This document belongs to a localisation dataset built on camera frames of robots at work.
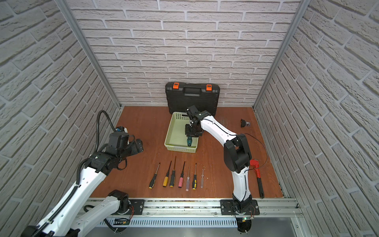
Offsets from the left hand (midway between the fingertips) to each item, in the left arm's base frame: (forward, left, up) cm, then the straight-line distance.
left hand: (135, 142), depth 76 cm
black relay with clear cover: (+24, -70, -17) cm, 76 cm away
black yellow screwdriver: (-14, -8, -18) cm, 24 cm away
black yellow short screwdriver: (-17, -31, -17) cm, 39 cm away
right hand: (+10, -28, -8) cm, 31 cm away
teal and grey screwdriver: (+4, -29, -7) cm, 30 cm away
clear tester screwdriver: (-17, -35, -18) cm, 43 cm away
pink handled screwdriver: (-15, -23, -18) cm, 33 cm away
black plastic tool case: (+33, -24, +3) cm, 40 cm away
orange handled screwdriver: (-15, -15, -18) cm, 28 cm away
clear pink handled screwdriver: (-16, -28, -18) cm, 36 cm away
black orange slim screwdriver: (-13, -19, -18) cm, 29 cm away
